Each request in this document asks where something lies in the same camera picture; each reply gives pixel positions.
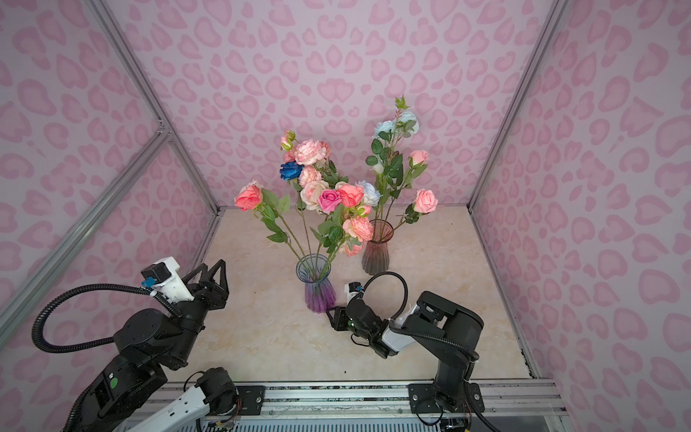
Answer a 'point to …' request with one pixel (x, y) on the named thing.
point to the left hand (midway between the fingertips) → (217, 264)
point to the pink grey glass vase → (375, 256)
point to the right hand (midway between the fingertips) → (331, 312)
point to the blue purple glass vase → (313, 269)
